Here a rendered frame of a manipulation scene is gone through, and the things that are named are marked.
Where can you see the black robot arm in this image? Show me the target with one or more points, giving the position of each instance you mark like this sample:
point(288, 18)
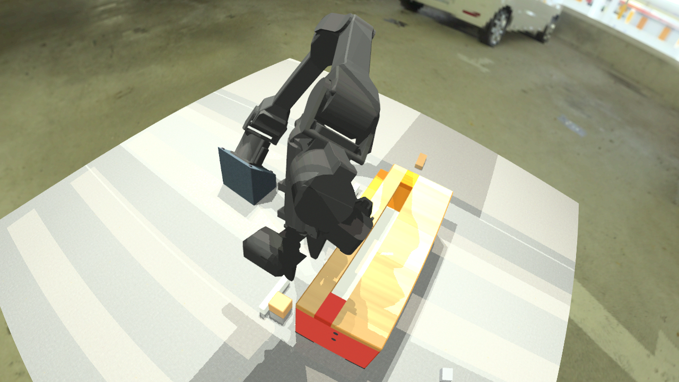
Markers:
point(318, 159)

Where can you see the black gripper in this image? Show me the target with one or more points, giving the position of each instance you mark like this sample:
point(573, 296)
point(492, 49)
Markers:
point(278, 253)

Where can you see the small white block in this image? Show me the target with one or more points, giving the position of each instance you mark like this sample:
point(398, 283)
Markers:
point(445, 374)

